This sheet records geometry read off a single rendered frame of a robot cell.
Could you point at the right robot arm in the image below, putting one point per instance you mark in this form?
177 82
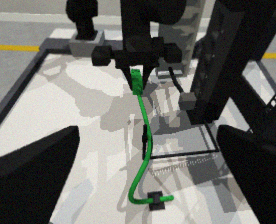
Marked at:
140 48

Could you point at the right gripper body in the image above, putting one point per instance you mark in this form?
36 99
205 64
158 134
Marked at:
102 55

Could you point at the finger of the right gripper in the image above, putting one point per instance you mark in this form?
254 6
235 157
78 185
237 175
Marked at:
147 71
127 73

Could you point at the black perforated rail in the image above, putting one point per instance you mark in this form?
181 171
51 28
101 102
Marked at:
267 128

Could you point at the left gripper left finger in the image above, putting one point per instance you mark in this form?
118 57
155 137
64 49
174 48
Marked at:
32 178

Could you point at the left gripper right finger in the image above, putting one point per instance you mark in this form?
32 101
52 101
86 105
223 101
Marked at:
252 161

